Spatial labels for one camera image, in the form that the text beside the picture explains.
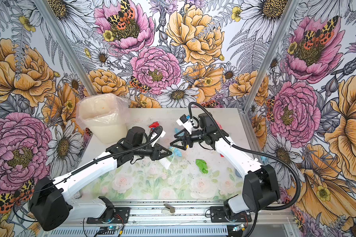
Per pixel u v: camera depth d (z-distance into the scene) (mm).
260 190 421
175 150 716
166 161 724
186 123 678
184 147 667
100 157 519
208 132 639
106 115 827
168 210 746
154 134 678
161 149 692
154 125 1084
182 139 657
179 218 745
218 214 741
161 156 697
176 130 764
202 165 903
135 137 605
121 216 738
